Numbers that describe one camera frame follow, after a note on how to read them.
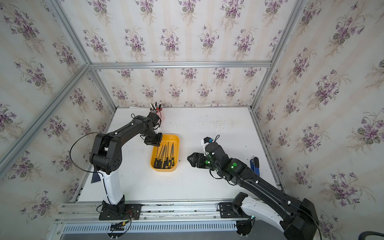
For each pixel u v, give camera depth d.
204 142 0.70
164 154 0.93
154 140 0.84
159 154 0.93
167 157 0.92
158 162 0.88
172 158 0.92
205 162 0.64
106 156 0.51
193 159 0.65
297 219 0.38
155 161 0.87
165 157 0.92
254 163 0.86
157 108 1.06
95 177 0.84
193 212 0.75
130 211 0.73
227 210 0.72
